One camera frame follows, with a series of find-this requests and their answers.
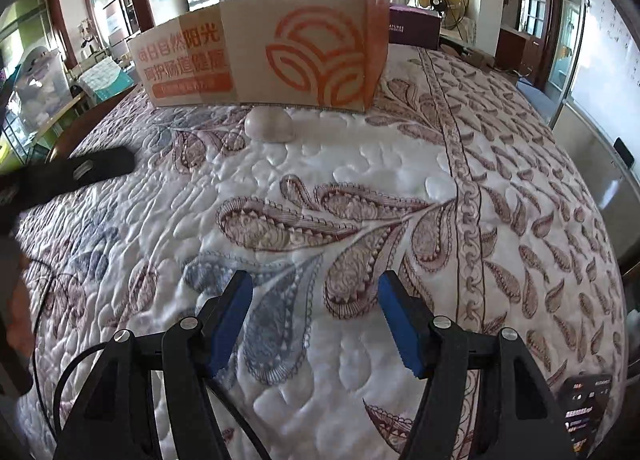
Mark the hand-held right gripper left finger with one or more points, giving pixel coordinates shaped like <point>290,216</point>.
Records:
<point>230,320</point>

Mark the dark purple box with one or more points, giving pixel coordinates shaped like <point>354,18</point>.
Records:
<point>415,28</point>

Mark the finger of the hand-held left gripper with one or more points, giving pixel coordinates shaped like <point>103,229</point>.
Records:
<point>85,169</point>

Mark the clear storage bin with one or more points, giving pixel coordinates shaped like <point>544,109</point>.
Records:
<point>45,85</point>

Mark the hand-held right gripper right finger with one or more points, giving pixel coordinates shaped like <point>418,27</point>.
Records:
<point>400,320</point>

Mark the teal storage box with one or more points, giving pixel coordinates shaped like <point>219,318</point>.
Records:
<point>105,76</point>

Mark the paisley quilted table cover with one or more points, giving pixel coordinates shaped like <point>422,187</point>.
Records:
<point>350,165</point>

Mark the orange print cardboard box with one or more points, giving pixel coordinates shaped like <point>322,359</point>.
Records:
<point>300,50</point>

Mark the yellow floor fan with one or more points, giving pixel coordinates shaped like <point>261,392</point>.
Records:
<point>437,0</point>

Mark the pale dome-shaped object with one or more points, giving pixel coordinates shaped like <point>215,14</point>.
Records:
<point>267,125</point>

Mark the black whiteboard eraser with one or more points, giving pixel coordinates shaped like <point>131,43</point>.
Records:
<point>625,151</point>

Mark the wooden glass door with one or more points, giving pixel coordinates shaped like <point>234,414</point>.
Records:
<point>537,15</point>

